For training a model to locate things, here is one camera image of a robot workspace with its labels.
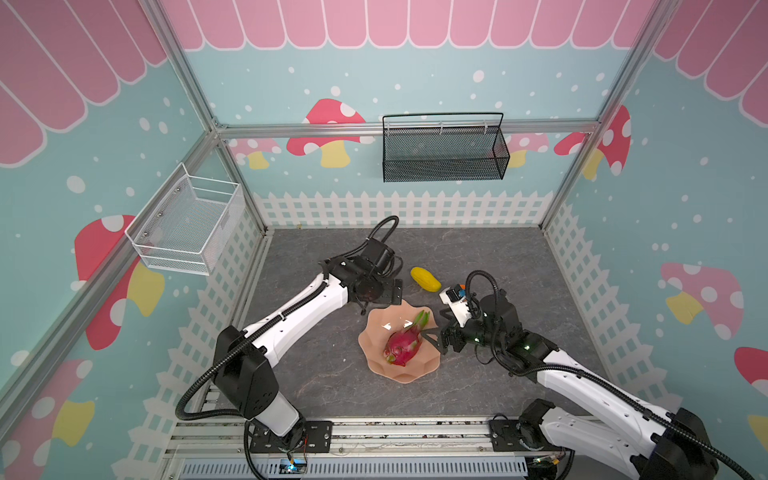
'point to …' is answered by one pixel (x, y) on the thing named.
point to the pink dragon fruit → (403, 344)
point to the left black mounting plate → (314, 436)
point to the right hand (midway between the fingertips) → (431, 322)
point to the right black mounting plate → (505, 435)
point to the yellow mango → (425, 279)
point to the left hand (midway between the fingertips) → (384, 299)
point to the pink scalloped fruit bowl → (383, 322)
